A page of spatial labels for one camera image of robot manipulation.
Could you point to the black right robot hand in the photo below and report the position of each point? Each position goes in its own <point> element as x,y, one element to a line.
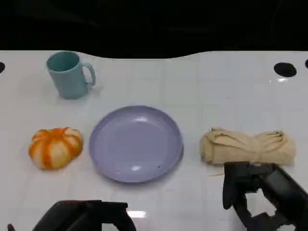
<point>281,190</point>

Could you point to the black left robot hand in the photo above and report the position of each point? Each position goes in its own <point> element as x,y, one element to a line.
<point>79,216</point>

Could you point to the beige towel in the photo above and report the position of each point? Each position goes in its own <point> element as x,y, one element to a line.
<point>245,146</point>

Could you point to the thin beige thread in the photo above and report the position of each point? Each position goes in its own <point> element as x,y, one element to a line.
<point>215,174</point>

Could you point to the orange and white bread roll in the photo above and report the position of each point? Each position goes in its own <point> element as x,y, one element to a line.
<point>55,147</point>

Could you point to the lilac plate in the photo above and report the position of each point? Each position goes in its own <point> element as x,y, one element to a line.
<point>136,144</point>

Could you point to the pale green mug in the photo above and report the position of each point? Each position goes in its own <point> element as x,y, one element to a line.
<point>70,75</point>

